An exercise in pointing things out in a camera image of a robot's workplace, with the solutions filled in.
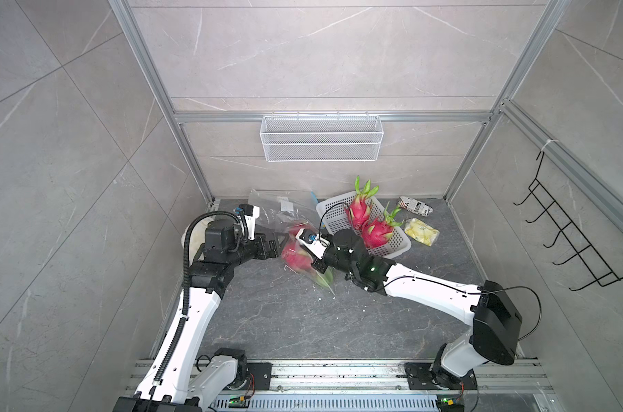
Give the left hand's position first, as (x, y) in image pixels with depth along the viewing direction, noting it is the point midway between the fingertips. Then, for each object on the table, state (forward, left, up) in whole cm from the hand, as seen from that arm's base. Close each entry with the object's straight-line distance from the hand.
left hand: (277, 232), depth 72 cm
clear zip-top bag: (-2, -14, -27) cm, 30 cm away
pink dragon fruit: (+13, -34, -19) cm, 41 cm away
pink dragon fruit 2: (+2, -3, -14) cm, 15 cm away
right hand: (0, -8, -5) cm, 9 cm away
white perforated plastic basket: (+28, -20, -27) cm, 44 cm away
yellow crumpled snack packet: (+18, -55, -26) cm, 64 cm away
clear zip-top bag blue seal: (+26, 0, -20) cm, 33 cm away
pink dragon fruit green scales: (+24, -29, -18) cm, 41 cm away
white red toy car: (+33, -57, -26) cm, 71 cm away
